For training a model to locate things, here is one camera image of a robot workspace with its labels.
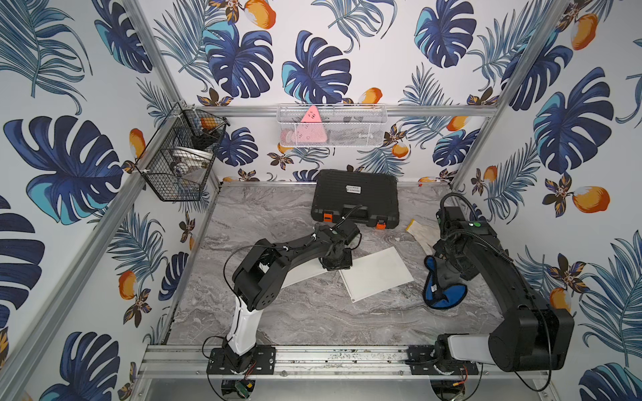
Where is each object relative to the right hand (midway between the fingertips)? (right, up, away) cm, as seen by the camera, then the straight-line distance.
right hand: (456, 257), depth 80 cm
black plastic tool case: (-36, +23, +30) cm, 52 cm away
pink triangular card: (-47, +45, +11) cm, 66 cm away
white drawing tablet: (-23, -8, +13) cm, 28 cm away
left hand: (-34, -4, +10) cm, 36 cm away
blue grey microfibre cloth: (-2, -11, +3) cm, 12 cm away
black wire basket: (-92, +32, +3) cm, 97 cm away
